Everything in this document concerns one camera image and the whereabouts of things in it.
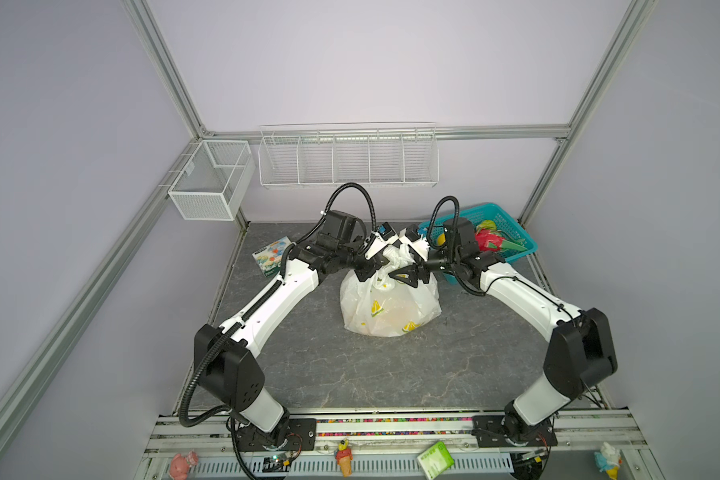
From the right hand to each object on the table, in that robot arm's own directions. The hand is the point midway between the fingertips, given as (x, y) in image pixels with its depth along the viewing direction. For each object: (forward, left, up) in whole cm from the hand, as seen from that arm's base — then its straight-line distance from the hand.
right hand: (394, 264), depth 80 cm
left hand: (-2, +2, +3) cm, 4 cm away
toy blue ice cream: (-42, -48, -20) cm, 67 cm away
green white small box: (-42, -9, -21) cm, 48 cm away
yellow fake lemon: (-2, -11, +12) cm, 16 cm away
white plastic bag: (-5, +2, -13) cm, 14 cm away
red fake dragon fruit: (+22, -35, -15) cm, 43 cm away
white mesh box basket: (+33, +60, +4) cm, 68 cm away
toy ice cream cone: (-41, +13, -20) cm, 48 cm away
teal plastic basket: (+25, -37, -14) cm, 47 cm away
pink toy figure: (-43, +50, -19) cm, 69 cm away
